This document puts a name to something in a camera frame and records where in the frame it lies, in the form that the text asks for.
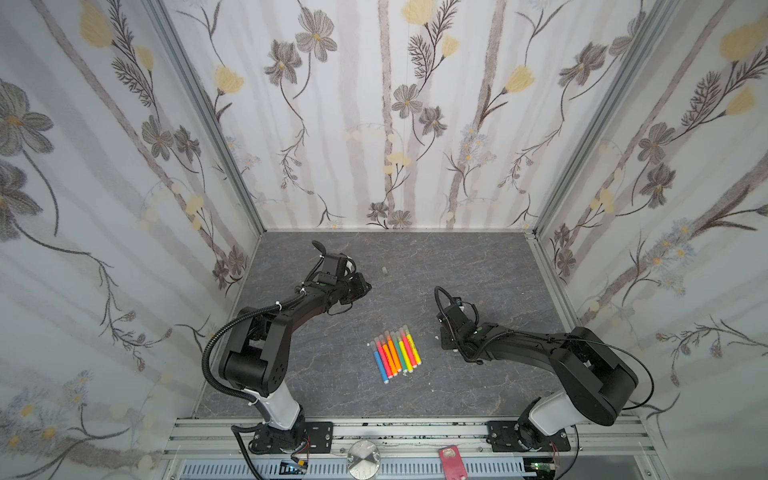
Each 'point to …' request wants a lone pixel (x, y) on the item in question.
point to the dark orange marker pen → (388, 356)
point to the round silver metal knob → (363, 459)
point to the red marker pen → (384, 357)
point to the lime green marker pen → (403, 351)
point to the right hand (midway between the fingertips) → (442, 326)
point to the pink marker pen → (408, 348)
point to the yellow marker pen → (412, 345)
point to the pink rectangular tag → (453, 465)
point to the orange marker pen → (393, 351)
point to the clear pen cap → (384, 269)
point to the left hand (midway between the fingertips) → (367, 278)
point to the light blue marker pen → (384, 377)
